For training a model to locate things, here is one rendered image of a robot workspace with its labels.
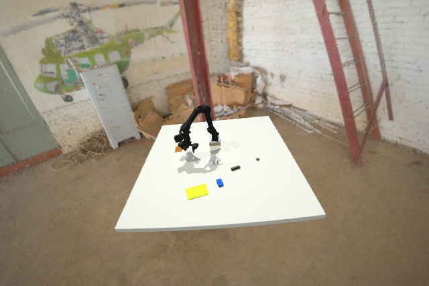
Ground yellow flat rectangular plate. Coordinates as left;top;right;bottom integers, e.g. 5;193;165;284
186;184;208;200

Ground small blue block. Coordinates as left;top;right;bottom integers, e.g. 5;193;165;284
217;178;224;187

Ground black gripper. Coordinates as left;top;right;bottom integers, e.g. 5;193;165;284
178;138;199;153

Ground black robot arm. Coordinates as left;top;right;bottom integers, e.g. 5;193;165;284
174;104;219;150

